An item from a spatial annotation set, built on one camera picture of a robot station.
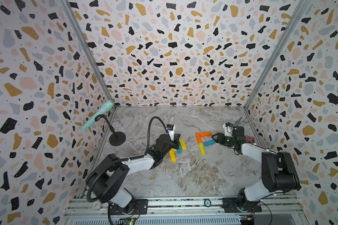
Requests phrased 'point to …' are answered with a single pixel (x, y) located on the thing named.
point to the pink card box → (250, 138)
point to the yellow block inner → (183, 144)
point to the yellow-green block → (202, 148)
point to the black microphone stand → (117, 138)
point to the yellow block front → (172, 155)
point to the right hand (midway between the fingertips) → (218, 136)
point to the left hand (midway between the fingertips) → (183, 134)
